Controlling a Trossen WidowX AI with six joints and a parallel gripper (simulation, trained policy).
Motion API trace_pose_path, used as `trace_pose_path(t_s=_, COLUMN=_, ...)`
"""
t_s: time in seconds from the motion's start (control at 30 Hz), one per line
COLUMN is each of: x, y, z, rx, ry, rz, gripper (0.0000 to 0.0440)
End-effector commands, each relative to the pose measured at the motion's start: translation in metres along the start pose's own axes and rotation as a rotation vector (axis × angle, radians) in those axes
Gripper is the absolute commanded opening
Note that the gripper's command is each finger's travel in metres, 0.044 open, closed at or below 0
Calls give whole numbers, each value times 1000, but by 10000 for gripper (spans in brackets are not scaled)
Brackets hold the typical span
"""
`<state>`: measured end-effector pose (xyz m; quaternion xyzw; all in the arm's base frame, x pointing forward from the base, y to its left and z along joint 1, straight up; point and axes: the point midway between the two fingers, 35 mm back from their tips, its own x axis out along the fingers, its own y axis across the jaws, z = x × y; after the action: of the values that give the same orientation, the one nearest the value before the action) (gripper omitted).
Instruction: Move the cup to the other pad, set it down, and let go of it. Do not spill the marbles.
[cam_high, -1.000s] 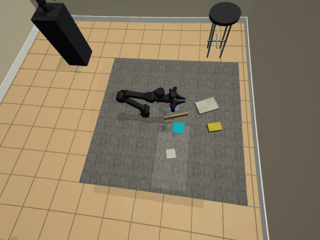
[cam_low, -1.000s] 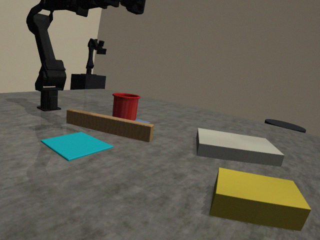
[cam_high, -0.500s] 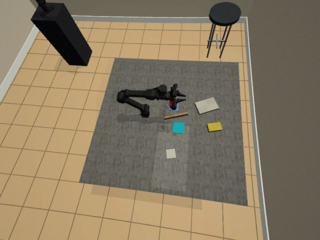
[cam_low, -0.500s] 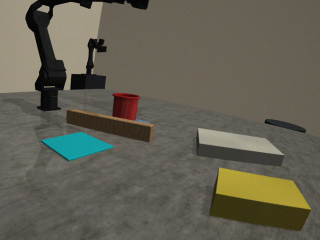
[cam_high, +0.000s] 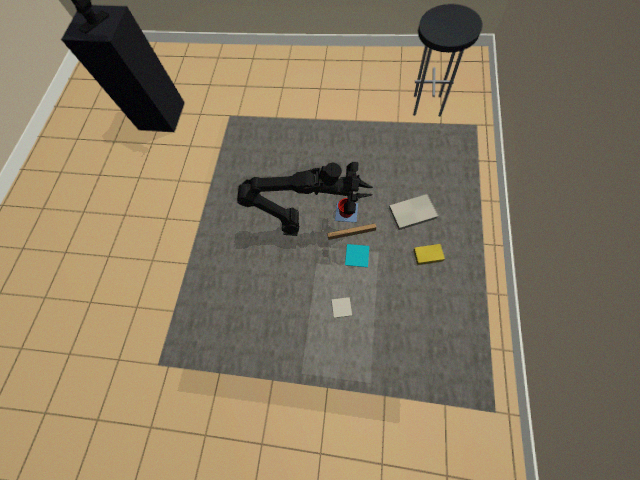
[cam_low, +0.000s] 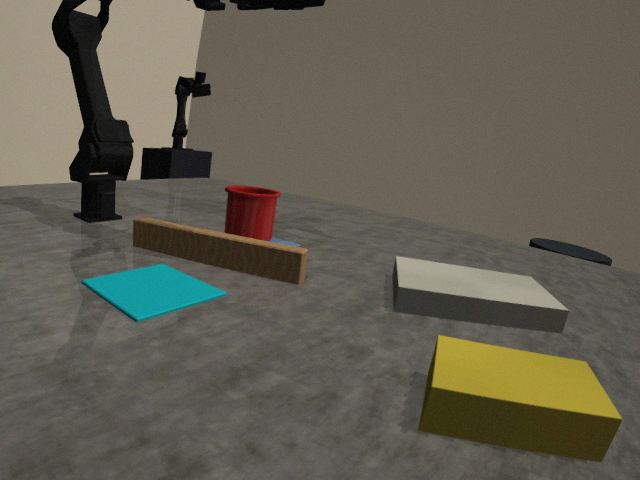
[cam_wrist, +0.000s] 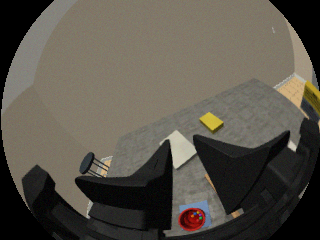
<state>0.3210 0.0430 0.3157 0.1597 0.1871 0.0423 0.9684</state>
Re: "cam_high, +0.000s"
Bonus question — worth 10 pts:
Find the brown wooden bar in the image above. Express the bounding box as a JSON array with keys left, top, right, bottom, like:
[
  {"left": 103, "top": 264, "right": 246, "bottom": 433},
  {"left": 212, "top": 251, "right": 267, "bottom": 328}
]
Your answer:
[{"left": 327, "top": 224, "right": 376, "bottom": 240}]

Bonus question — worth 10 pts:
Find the red cup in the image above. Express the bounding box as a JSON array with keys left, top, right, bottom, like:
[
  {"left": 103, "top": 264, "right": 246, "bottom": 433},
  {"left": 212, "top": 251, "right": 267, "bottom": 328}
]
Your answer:
[{"left": 338, "top": 198, "right": 352, "bottom": 218}]

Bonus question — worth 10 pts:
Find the yellow rectangular block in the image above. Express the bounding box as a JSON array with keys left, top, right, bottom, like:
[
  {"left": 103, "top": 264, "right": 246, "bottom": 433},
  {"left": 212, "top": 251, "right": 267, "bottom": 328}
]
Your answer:
[{"left": 413, "top": 244, "right": 445, "bottom": 265}]

